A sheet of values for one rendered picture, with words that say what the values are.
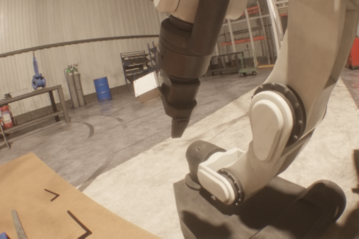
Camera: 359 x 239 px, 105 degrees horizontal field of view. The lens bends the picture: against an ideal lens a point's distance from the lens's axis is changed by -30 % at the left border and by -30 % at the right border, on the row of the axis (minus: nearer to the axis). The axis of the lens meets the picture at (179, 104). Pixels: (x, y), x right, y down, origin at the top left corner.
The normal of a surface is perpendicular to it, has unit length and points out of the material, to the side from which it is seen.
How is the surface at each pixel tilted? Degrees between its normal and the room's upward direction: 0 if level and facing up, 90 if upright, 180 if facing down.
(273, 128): 90
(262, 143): 90
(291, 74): 90
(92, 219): 0
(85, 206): 0
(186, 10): 129
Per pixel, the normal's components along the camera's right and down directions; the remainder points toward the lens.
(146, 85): -0.32, -0.56
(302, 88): -0.88, 0.25
